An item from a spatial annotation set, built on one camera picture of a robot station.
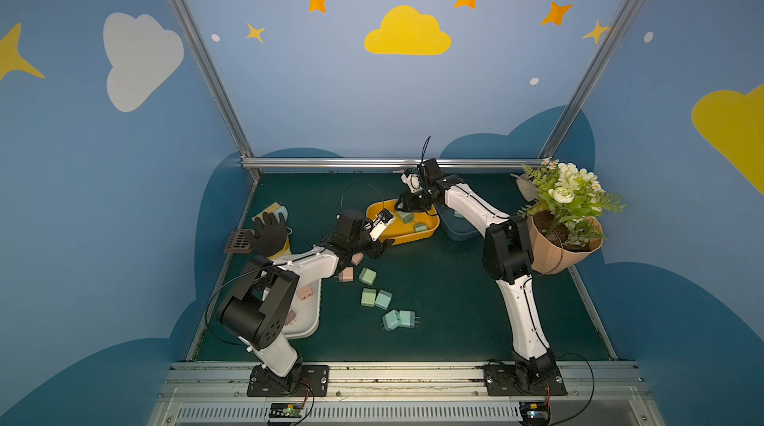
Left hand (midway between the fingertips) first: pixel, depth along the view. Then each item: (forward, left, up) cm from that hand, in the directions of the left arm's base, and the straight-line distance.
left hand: (385, 227), depth 92 cm
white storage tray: (-25, +23, -10) cm, 35 cm away
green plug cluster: (+11, -8, -9) cm, 16 cm away
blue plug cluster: (-20, 0, -9) cm, 22 cm away
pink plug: (-7, +9, -9) cm, 14 cm away
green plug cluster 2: (-13, +5, -9) cm, 16 cm away
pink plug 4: (-26, +26, -9) cm, 38 cm away
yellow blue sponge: (+14, +42, -11) cm, 46 cm away
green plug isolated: (+7, -13, -9) cm, 17 cm away
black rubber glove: (0, +39, -8) cm, 40 cm away
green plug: (-19, +4, -9) cm, 22 cm away
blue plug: (-26, -2, -7) cm, 27 cm away
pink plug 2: (-12, +12, -9) cm, 19 cm away
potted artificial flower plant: (-2, -52, +9) cm, 53 cm away
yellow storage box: (+8, -8, -10) cm, 15 cm away
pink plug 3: (-18, +24, -9) cm, 31 cm away
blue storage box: (+4, -23, -3) cm, 24 cm away
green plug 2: (-26, -7, -8) cm, 28 cm away
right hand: (+12, -5, -3) cm, 13 cm away
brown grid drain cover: (-1, +50, -10) cm, 51 cm away
